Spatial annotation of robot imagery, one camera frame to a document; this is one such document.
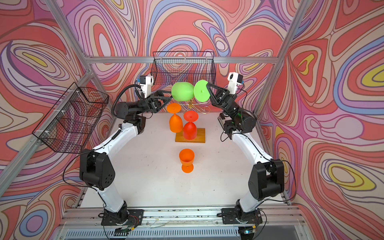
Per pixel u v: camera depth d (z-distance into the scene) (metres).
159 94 0.64
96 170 0.47
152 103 0.56
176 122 0.81
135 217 0.72
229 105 0.51
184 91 0.58
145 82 0.57
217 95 0.53
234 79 0.52
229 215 0.73
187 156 0.81
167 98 0.57
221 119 1.11
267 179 0.44
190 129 0.79
